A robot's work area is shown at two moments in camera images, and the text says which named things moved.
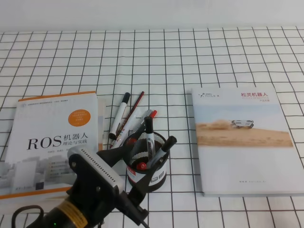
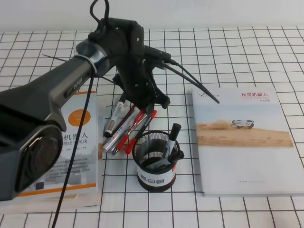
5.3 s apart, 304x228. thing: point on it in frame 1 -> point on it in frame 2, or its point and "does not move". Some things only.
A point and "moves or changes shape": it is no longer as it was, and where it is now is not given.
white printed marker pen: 136,118 -> 115,137
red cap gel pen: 152,114 does not move
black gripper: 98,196 -> 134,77
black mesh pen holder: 152,150 moves or changes shape
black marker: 150,138 -> 175,131
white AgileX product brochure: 245,143 does not move
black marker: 170,141 -> 169,161
